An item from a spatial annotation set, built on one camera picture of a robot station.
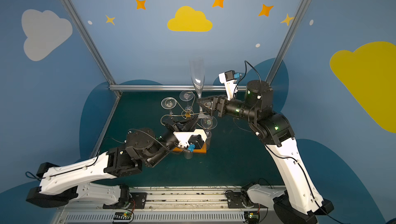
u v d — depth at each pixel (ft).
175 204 2.41
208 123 2.12
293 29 2.76
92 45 2.99
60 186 1.27
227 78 1.53
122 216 2.40
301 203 1.16
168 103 2.31
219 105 1.50
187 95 2.44
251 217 2.40
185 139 1.43
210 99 1.53
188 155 2.49
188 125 1.51
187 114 2.29
